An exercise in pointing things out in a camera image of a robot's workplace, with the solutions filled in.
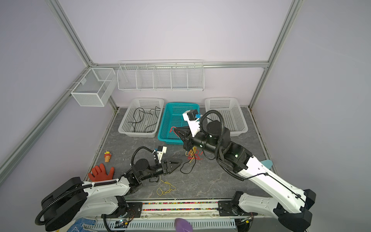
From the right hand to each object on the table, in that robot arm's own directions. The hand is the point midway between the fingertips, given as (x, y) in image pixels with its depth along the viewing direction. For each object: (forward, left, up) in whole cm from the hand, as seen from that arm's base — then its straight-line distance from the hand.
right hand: (175, 130), depth 57 cm
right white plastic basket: (+50, -37, -38) cm, 73 cm away
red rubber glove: (-4, +47, -39) cm, 61 cm away
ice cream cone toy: (+7, +48, -37) cm, 61 cm away
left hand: (-5, -1, -23) cm, 24 cm away
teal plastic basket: (+42, +10, -40) cm, 59 cm away
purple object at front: (-28, -1, -41) cm, 50 cm away
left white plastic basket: (+38, +33, -38) cm, 63 cm away
